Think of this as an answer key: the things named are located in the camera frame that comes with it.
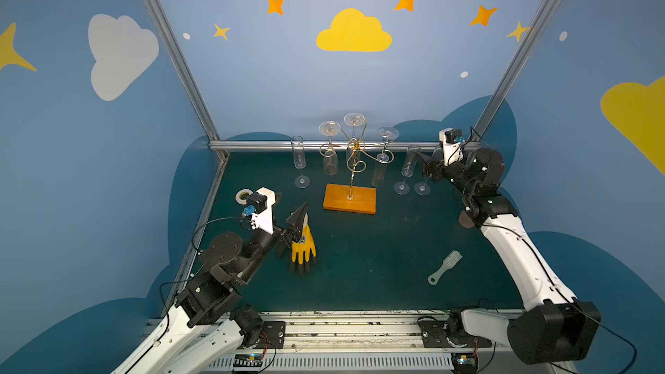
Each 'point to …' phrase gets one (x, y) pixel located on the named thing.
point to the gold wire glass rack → (355, 198)
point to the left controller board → (248, 362)
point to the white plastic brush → (449, 262)
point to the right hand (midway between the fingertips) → (435, 146)
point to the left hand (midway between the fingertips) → (292, 196)
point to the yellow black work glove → (304, 253)
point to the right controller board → (465, 363)
